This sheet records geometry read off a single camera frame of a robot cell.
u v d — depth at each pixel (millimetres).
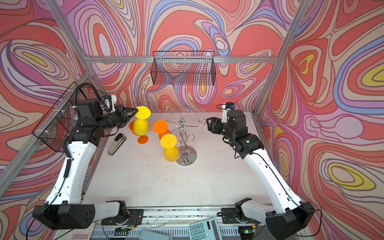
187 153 944
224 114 621
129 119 624
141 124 737
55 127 675
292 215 364
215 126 612
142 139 1046
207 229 689
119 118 594
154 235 665
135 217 730
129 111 669
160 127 718
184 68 964
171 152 712
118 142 1000
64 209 371
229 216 729
